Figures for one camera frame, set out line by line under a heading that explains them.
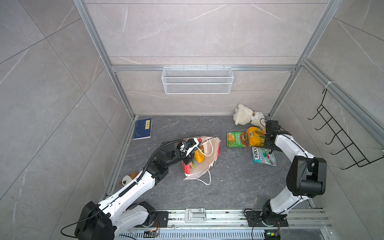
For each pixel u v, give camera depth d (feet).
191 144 1.94
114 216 1.33
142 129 3.62
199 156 2.68
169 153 1.85
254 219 2.39
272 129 2.40
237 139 3.39
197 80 3.30
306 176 1.52
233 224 2.40
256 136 3.25
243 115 3.55
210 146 3.12
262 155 3.10
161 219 2.40
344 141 2.16
